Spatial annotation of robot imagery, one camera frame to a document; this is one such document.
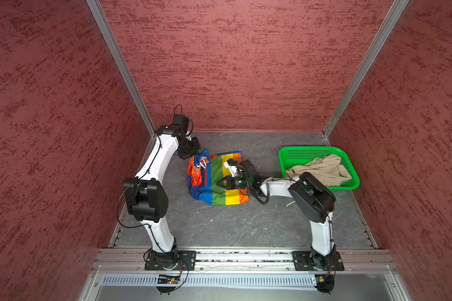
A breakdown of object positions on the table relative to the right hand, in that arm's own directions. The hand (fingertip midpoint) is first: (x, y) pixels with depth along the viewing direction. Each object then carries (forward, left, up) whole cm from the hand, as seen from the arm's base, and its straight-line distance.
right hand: (215, 187), depth 88 cm
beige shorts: (+9, -57, 0) cm, 58 cm away
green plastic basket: (+25, -46, -10) cm, 54 cm away
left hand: (+11, +8, +12) cm, 18 cm away
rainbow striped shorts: (+13, +7, -5) cm, 15 cm away
